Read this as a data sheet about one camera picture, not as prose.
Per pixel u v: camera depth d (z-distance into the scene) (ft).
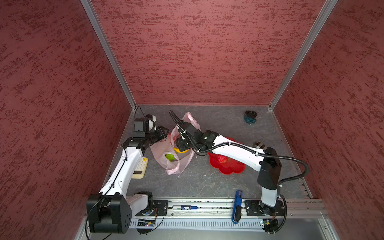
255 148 1.62
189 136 1.90
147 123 2.08
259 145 3.11
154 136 2.24
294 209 2.49
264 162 1.50
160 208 2.43
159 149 2.85
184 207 2.41
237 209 2.40
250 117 3.61
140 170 2.80
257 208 2.43
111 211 1.26
